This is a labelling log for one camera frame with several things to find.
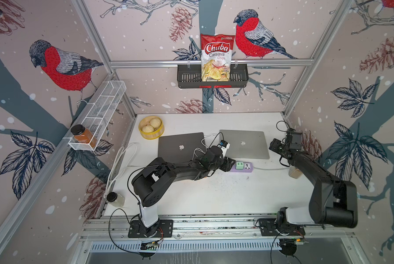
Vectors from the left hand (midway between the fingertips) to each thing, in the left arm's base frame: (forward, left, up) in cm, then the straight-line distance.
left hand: (234, 158), depth 86 cm
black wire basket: (+42, +25, +23) cm, 54 cm away
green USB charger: (-2, -3, -4) cm, 5 cm away
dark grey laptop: (+12, +31, -9) cm, 35 cm away
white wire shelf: (+16, +69, +20) cm, 74 cm away
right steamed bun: (+31, +49, -5) cm, 58 cm away
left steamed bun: (+24, +53, -4) cm, 58 cm away
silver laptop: (+15, -10, -10) cm, 21 cm away
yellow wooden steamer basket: (+23, +47, -7) cm, 53 cm away
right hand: (+10, -25, 0) cm, 27 cm away
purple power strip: (-2, -8, -7) cm, 11 cm away
